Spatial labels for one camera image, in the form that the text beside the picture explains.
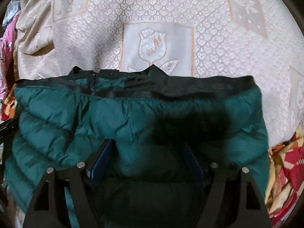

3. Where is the dark green puffer jacket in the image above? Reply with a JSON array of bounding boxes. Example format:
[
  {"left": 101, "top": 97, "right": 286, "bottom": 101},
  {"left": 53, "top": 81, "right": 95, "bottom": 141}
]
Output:
[{"left": 4, "top": 66, "right": 269, "bottom": 227}]

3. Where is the red yellow floral blanket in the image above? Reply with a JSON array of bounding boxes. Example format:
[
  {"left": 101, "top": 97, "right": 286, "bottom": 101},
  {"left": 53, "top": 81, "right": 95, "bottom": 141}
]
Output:
[{"left": 265, "top": 125, "right": 303, "bottom": 227}]

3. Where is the cream embroidered bedspread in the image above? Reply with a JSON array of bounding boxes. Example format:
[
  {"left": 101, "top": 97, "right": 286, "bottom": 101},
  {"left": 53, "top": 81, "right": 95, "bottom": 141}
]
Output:
[{"left": 15, "top": 0, "right": 303, "bottom": 146}]

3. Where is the pink patterned garment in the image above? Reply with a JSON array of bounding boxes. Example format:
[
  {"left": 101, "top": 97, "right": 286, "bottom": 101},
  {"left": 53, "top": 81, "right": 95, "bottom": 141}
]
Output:
[{"left": 1, "top": 10, "right": 22, "bottom": 121}]

